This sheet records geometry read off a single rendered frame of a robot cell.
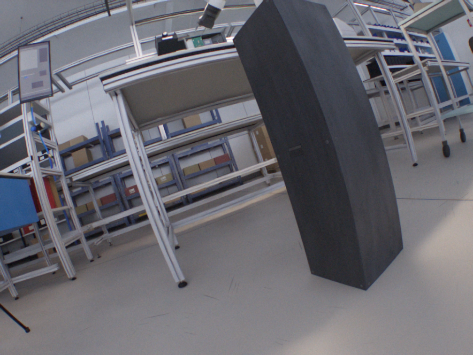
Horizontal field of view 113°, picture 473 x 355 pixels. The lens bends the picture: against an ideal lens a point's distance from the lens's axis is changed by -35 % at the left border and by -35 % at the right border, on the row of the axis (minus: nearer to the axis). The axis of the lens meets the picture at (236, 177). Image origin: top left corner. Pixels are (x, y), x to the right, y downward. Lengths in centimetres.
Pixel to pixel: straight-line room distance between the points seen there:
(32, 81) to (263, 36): 183
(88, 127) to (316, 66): 539
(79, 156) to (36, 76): 323
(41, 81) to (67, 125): 387
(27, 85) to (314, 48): 198
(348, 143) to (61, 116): 590
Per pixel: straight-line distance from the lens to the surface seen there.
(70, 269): 216
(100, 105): 580
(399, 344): 57
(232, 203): 185
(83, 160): 513
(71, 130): 588
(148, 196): 104
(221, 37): 147
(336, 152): 58
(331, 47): 73
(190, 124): 494
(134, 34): 226
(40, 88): 214
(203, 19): 121
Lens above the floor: 44
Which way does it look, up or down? 3 degrees down
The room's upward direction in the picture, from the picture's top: 19 degrees counter-clockwise
